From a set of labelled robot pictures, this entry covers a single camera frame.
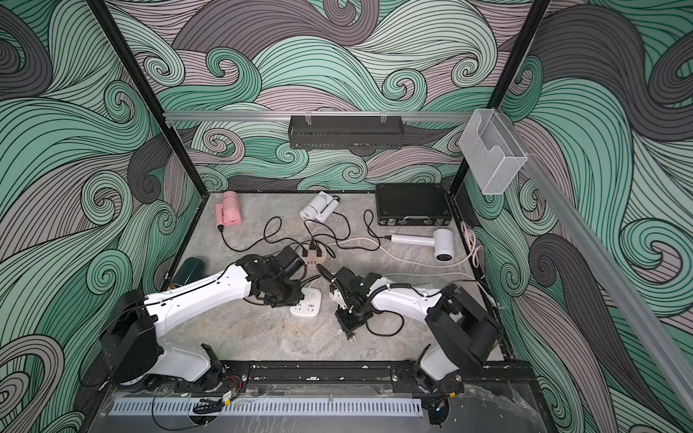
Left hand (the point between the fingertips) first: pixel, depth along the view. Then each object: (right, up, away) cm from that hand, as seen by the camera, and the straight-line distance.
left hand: (298, 299), depth 79 cm
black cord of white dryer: (+24, +19, +28) cm, 42 cm away
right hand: (+13, -10, +2) cm, 17 cm away
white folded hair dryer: (+5, +28, +30) cm, 42 cm away
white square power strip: (+3, -3, +5) cm, 6 cm away
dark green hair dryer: (-39, +7, +11) cm, 41 cm away
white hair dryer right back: (+51, +16, +18) cm, 56 cm away
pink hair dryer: (-34, +26, +29) cm, 52 cm away
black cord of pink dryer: (-15, +16, +25) cm, 34 cm away
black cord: (+24, -12, +2) cm, 27 cm away
